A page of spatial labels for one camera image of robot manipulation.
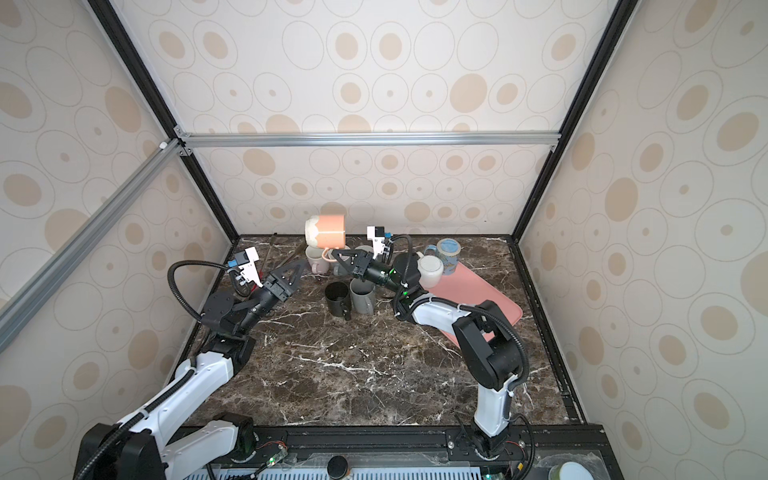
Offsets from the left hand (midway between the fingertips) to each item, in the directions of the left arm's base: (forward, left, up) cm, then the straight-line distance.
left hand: (308, 263), depth 68 cm
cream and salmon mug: (+8, -3, +2) cm, 9 cm away
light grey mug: (+5, -8, -4) cm, 10 cm away
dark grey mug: (+7, -10, -25) cm, 27 cm away
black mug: (+9, -2, -30) cm, 32 cm away
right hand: (+4, -5, -3) cm, 7 cm away
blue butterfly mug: (+25, -38, -24) cm, 52 cm away
